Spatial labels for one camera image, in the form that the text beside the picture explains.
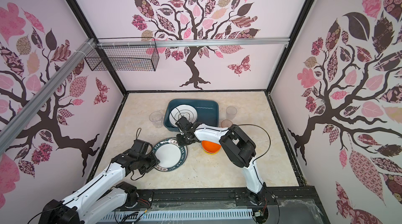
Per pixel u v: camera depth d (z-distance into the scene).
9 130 0.50
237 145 0.53
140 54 0.95
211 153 0.84
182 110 1.08
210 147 0.85
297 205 0.72
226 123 1.00
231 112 1.01
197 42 0.92
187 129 0.72
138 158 0.64
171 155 0.88
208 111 1.07
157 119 1.01
